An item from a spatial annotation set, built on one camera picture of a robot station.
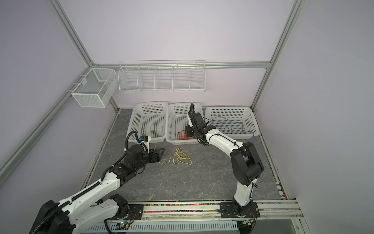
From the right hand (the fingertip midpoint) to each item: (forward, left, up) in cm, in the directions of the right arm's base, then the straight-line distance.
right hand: (188, 129), depth 91 cm
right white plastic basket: (+20, -43, -8) cm, 48 cm away
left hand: (-15, +16, 0) cm, 22 cm away
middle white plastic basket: (+18, +10, -12) cm, 24 cm away
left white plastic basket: (+19, +31, -11) cm, 38 cm away
